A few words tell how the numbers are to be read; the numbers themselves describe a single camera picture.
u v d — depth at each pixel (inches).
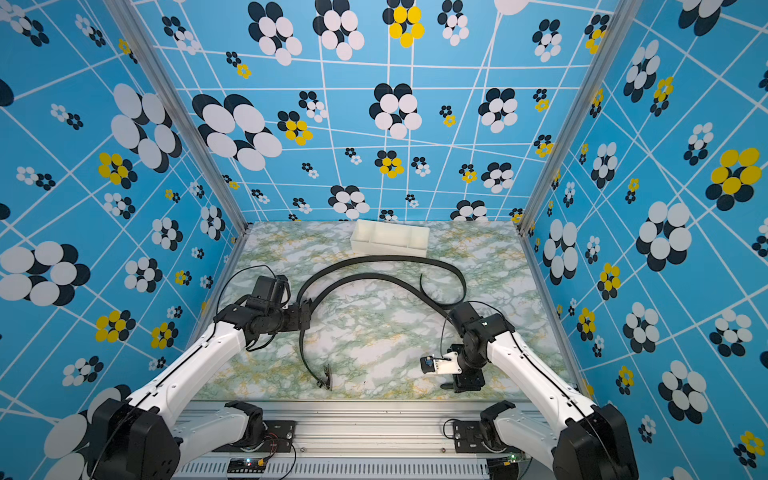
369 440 29.1
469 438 28.5
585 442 15.0
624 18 26.8
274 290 25.8
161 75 31.1
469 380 26.5
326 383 31.0
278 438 28.5
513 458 27.7
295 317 29.7
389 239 45.4
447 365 26.9
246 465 28.4
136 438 15.2
